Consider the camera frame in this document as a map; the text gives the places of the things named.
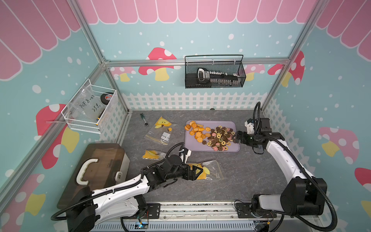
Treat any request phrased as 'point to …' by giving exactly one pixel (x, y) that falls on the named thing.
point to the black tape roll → (106, 98)
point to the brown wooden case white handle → (100, 166)
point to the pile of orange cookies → (198, 130)
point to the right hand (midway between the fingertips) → (239, 138)
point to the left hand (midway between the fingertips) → (195, 171)
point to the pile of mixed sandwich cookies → (220, 138)
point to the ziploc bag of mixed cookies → (153, 154)
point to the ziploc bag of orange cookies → (161, 132)
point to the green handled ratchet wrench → (146, 123)
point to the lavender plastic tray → (233, 124)
